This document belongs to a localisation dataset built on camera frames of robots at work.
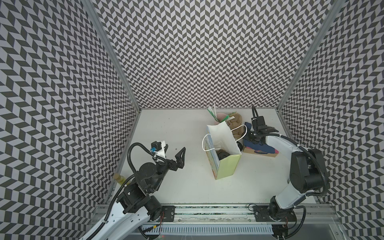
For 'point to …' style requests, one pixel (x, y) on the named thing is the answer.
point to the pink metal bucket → (219, 116)
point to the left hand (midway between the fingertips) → (176, 148)
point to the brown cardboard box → (248, 150)
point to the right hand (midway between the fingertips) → (244, 138)
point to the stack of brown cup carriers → (234, 121)
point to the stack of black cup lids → (240, 146)
